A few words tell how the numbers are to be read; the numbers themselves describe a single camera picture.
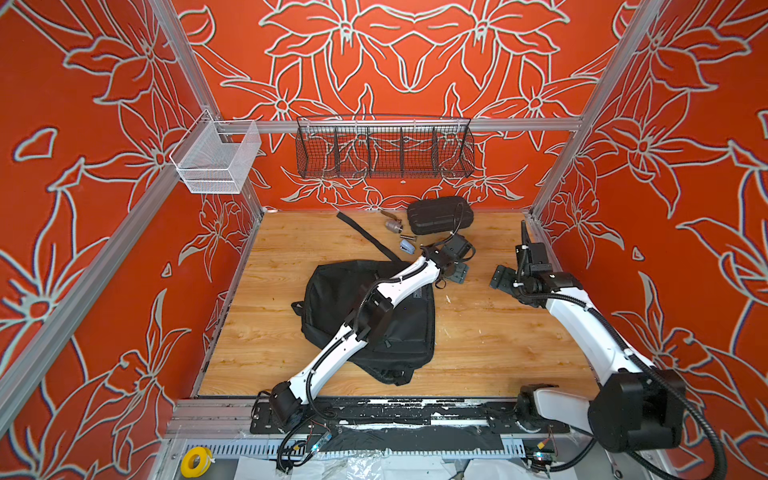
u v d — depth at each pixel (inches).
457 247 31.4
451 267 29.9
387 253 42.1
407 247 41.1
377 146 39.4
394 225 43.5
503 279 29.7
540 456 27.0
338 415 29.4
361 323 25.8
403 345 32.2
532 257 25.0
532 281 23.1
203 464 26.3
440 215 45.7
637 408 15.3
